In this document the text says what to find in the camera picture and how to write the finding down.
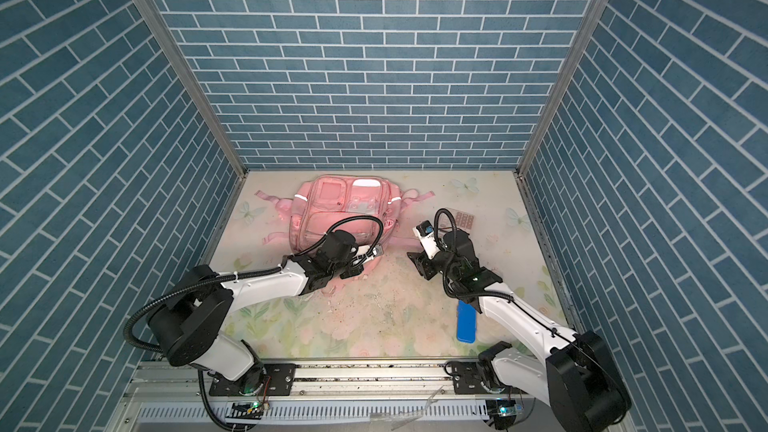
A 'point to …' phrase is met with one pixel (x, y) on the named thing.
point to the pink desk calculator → (463, 220)
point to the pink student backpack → (323, 201)
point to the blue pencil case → (466, 322)
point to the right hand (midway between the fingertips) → (414, 245)
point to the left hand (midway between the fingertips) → (359, 246)
